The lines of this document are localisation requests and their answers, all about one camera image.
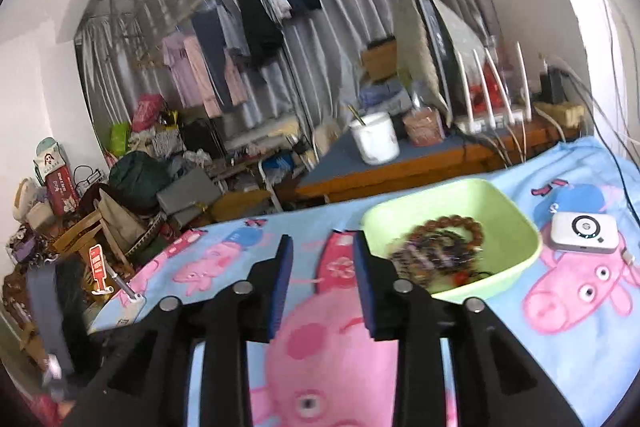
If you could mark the green bag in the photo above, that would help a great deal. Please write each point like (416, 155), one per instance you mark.
(119, 136)

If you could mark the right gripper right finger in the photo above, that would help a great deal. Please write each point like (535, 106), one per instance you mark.
(497, 382)

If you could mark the blue cartoon pig bedsheet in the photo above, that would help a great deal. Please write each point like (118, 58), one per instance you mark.
(578, 315)

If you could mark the bagged snack jar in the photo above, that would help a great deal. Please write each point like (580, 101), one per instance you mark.
(423, 124)

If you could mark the dark green bundle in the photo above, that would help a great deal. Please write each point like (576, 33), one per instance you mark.
(137, 178)

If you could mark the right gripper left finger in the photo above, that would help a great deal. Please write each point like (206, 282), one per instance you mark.
(145, 371)

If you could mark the wooden desk blue top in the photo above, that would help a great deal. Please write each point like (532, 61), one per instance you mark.
(342, 175)

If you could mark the person hand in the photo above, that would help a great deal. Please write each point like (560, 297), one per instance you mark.
(49, 412)

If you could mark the white enamel mug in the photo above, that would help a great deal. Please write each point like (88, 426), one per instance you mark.
(375, 138)

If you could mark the wooden chair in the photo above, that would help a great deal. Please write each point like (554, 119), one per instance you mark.
(80, 237)

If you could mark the green plastic basket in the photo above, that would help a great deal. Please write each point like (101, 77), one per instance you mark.
(461, 239)

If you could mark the covered computer monitor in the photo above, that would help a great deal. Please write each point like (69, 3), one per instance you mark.
(434, 45)

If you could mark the red bag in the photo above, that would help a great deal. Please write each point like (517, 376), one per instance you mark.
(147, 112)

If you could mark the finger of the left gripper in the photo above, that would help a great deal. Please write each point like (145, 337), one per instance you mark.
(58, 305)

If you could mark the pink hanging dress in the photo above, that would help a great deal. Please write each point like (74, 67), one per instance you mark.
(183, 56)

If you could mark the cardboard box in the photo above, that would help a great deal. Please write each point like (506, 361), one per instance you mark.
(379, 60)

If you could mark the red sign phone stand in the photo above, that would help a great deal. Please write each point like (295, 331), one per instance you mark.
(101, 271)

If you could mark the black power adapter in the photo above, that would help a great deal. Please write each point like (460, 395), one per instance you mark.
(551, 83)

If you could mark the grey curtain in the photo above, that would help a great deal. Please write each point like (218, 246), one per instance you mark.
(309, 79)

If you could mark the white portable wifi device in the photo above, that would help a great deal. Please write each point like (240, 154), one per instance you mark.
(595, 233)

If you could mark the black hanging jacket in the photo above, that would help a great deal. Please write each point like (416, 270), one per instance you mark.
(263, 37)

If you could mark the white wifi router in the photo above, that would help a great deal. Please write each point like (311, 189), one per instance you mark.
(484, 101)

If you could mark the navy hanging trousers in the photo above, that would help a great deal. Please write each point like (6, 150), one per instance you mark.
(208, 29)

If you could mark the beige power strip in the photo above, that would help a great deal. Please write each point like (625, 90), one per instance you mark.
(567, 115)

